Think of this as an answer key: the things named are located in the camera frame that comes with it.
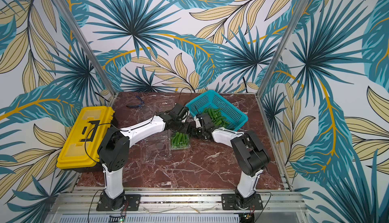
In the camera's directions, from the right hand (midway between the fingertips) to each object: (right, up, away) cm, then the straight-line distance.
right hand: (188, 132), depth 93 cm
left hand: (-1, +2, -3) cm, 4 cm away
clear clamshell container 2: (-19, -9, -3) cm, 22 cm away
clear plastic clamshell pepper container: (-20, +17, +19) cm, 32 cm away
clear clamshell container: (-5, -5, -1) cm, 7 cm away
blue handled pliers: (-36, +19, +19) cm, 44 cm away
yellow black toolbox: (-51, -6, -21) cm, 55 cm away
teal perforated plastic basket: (+31, +8, +8) cm, 33 cm away
